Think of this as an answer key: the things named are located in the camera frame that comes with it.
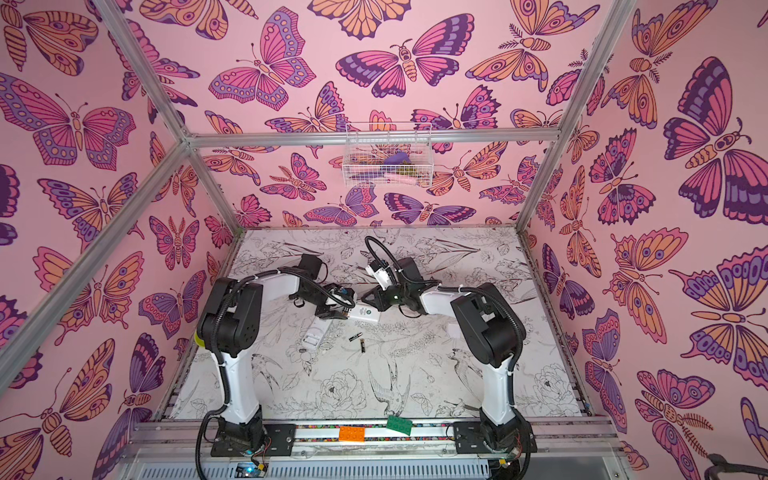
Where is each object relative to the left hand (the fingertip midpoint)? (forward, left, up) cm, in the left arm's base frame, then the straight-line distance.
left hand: (347, 302), depth 99 cm
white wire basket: (+36, -14, +32) cm, 50 cm away
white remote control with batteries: (-11, +9, +1) cm, 14 cm away
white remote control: (-4, -6, +2) cm, 8 cm away
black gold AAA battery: (-14, -6, 0) cm, 15 cm away
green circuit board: (-45, +20, -3) cm, 50 cm away
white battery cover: (-10, -34, -2) cm, 36 cm away
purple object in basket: (+34, -17, +31) cm, 49 cm away
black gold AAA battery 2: (-12, -3, 0) cm, 13 cm away
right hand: (-1, -7, +7) cm, 9 cm away
